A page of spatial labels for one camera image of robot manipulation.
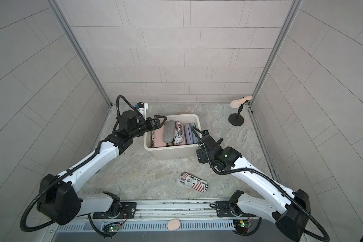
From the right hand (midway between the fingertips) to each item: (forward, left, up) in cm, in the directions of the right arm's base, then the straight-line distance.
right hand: (204, 152), depth 78 cm
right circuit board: (-31, -14, -14) cm, 37 cm away
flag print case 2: (+12, +28, -2) cm, 31 cm away
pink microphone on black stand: (+30, -27, -11) cm, 42 cm away
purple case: (+12, +7, +1) cm, 14 cm away
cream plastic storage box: (+8, +15, -13) cm, 21 cm away
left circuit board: (-28, +43, -8) cm, 52 cm away
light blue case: (+9, +4, -1) cm, 9 cm away
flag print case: (+11, +13, +3) cm, 17 cm away
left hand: (+14, +19, +13) cm, 27 cm away
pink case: (+9, +24, +3) cm, 26 cm away
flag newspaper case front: (-11, +6, -10) cm, 16 cm away
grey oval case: (+12, +19, +4) cm, 22 cm away
